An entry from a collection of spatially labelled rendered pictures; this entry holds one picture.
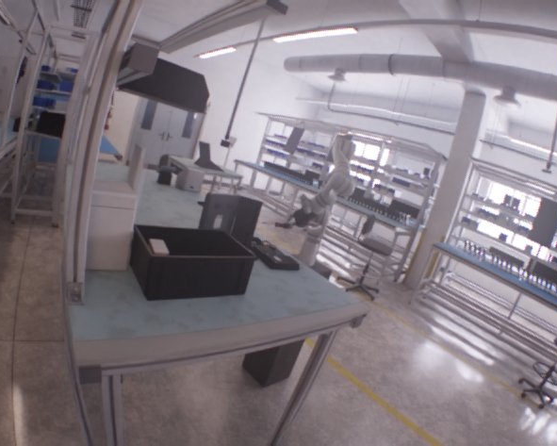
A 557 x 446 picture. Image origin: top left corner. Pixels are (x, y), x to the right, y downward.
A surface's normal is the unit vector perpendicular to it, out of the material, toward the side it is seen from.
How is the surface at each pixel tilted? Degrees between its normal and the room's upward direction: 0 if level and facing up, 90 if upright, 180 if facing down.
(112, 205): 90
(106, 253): 90
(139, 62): 90
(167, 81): 90
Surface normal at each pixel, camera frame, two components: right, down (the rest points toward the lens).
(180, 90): 0.60, 0.36
